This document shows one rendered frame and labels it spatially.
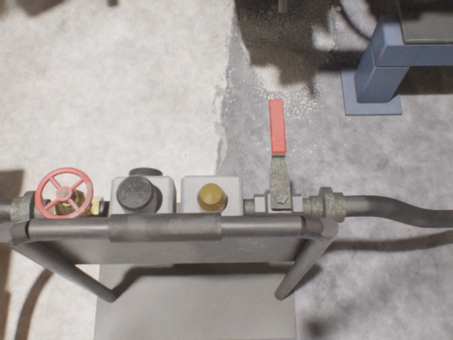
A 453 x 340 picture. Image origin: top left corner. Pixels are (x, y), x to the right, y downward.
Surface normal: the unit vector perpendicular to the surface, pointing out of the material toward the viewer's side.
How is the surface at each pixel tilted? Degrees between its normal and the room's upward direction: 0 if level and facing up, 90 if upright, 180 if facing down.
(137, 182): 0
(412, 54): 90
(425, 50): 90
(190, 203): 0
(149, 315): 0
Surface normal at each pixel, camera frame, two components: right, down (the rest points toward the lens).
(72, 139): 0.00, -0.37
